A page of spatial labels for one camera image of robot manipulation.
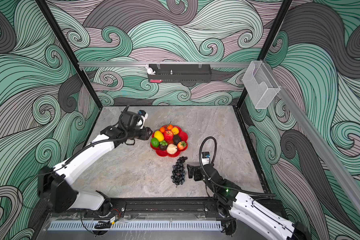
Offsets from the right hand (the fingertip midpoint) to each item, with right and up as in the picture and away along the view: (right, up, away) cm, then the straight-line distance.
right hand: (194, 165), depth 80 cm
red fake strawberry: (-7, +10, +10) cm, 15 cm away
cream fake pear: (-13, +8, +9) cm, 17 cm away
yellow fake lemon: (-21, +15, +12) cm, 28 cm away
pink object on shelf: (-22, +49, +10) cm, 55 cm away
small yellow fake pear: (-11, +18, +18) cm, 28 cm away
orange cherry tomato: (-14, +20, +18) cm, 30 cm away
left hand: (-25, +20, +1) cm, 32 cm away
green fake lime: (-23, +11, +12) cm, 28 cm away
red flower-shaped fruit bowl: (-5, +13, +19) cm, 24 cm away
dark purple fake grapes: (-9, -4, +3) cm, 10 cm away
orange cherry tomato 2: (-20, +19, +18) cm, 32 cm away
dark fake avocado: (-10, +13, +15) cm, 22 cm away
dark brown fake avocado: (-18, +9, +12) cm, 24 cm away
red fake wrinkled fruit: (-15, +15, +15) cm, 26 cm away
